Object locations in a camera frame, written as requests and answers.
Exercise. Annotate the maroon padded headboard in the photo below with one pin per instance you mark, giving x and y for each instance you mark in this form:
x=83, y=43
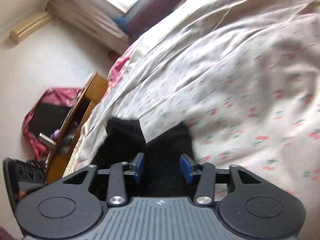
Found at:
x=147, y=13

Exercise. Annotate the steel thermos bottle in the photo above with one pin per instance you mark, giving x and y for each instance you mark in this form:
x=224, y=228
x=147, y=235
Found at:
x=46, y=140

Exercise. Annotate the beige left curtain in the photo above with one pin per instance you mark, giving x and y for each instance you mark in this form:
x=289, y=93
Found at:
x=90, y=18

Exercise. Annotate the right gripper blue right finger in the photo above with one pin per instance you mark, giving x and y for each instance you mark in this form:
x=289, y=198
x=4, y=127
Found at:
x=189, y=168

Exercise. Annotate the purple knitted item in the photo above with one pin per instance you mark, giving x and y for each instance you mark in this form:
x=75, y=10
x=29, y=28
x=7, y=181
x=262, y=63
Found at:
x=55, y=135

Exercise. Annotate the pink cloth over television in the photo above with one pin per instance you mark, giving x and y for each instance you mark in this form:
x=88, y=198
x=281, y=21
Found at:
x=56, y=96

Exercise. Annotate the white cherry print bedsheet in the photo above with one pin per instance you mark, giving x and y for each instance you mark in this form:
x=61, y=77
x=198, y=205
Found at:
x=244, y=76

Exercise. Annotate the black television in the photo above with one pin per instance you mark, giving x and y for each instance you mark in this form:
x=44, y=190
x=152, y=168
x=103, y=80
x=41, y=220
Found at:
x=47, y=118

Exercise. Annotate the wooden tv cabinet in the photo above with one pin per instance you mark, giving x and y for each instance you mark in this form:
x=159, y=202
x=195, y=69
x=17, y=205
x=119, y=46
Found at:
x=59, y=157

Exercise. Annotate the pink floral quilt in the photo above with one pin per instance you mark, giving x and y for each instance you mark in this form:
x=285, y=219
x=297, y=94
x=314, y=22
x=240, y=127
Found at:
x=91, y=133

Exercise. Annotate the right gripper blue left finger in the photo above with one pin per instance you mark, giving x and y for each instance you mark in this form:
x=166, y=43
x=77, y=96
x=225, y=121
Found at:
x=136, y=167

